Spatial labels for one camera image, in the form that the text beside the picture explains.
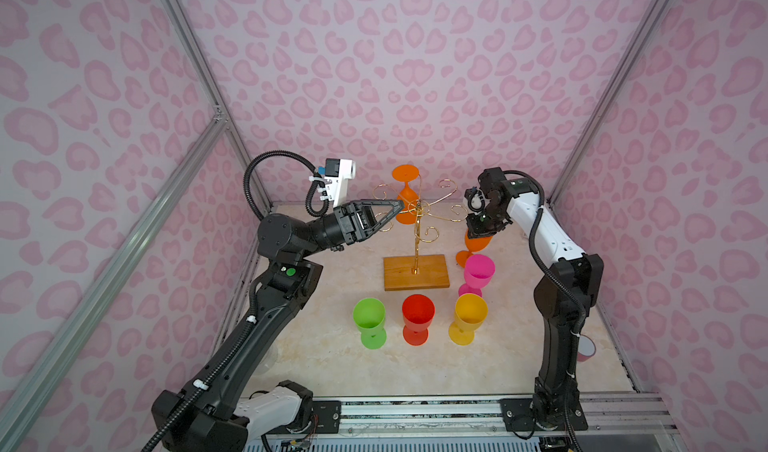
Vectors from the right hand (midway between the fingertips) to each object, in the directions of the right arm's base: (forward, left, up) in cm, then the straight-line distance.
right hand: (474, 230), depth 89 cm
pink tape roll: (-30, -27, -12) cm, 42 cm away
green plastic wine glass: (-24, +30, -7) cm, 39 cm away
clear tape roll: (-34, +57, -14) cm, 68 cm away
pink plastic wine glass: (-13, 0, -3) cm, 13 cm away
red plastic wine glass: (-24, +17, -5) cm, 30 cm away
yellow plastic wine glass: (-23, +3, -8) cm, 24 cm away
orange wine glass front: (-1, -1, -6) cm, 6 cm away
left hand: (-24, +21, +35) cm, 48 cm away
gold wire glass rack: (-5, +17, +14) cm, 23 cm away
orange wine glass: (+7, +20, +16) cm, 27 cm away
